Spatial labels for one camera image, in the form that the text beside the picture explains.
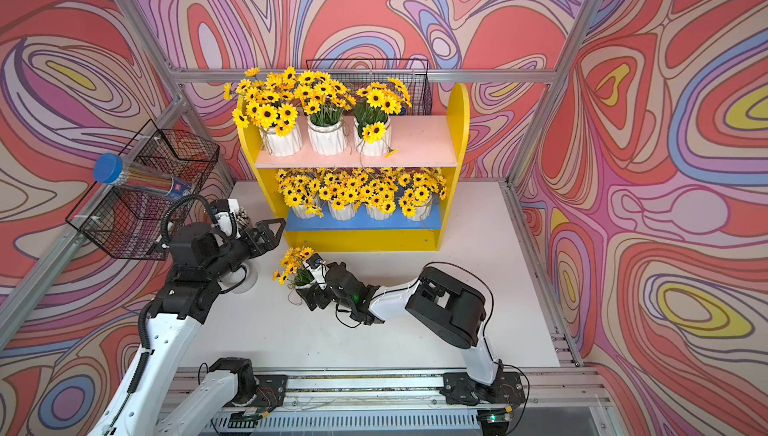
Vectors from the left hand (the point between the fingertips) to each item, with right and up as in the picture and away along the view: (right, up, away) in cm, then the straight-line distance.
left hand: (277, 226), depth 71 cm
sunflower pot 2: (+3, +10, +10) cm, 14 cm away
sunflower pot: (+1, -12, +8) cm, 14 cm away
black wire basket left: (-37, +1, +1) cm, 37 cm away
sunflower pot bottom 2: (+25, +8, +9) cm, 27 cm away
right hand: (+5, -19, +15) cm, 25 cm away
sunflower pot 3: (+36, +9, +6) cm, 37 cm away
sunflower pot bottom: (+14, +8, +9) cm, 19 cm away
